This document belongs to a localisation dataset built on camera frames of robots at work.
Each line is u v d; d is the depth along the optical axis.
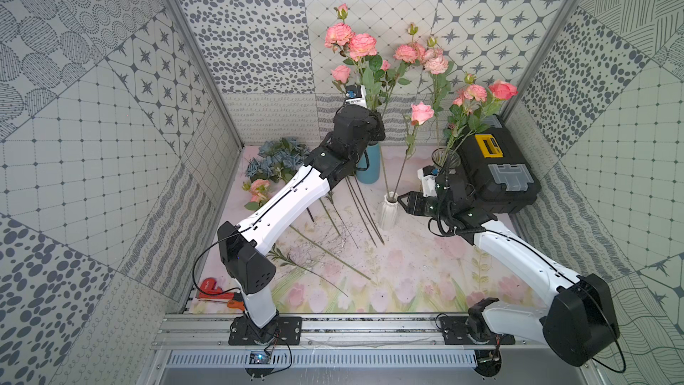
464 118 0.85
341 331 0.76
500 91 0.76
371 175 1.01
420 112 0.67
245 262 0.42
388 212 0.84
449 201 0.63
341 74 0.82
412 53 0.81
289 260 0.86
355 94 0.59
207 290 0.80
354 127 0.51
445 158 0.93
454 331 0.73
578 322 0.39
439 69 0.78
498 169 0.90
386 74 0.86
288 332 0.73
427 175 0.74
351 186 1.06
